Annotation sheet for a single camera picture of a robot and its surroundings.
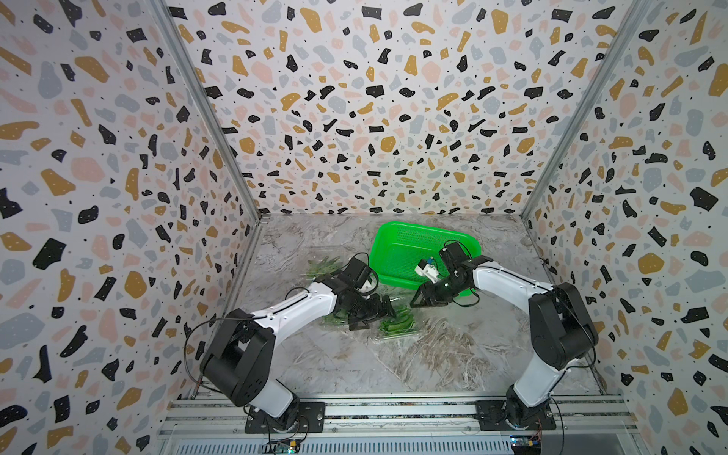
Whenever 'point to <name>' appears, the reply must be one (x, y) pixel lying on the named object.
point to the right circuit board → (526, 445)
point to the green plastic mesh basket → (396, 248)
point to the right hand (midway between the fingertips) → (417, 304)
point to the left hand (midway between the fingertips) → (390, 319)
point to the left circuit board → (282, 446)
